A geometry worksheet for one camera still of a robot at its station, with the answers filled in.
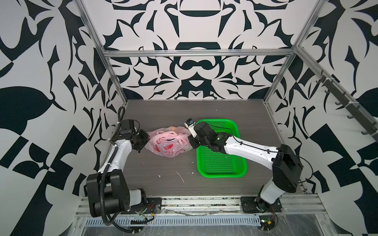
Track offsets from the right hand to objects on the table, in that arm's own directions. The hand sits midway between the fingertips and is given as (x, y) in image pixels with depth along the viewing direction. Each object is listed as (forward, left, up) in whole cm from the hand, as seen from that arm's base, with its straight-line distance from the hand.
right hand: (188, 134), depth 83 cm
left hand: (+2, +24, -4) cm, 25 cm away
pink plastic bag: (-3, +11, -3) cm, 12 cm away
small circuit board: (-39, -37, -16) cm, 56 cm away
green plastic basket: (-12, -14, -15) cm, 23 cm away
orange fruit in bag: (+10, +10, -9) cm, 17 cm away
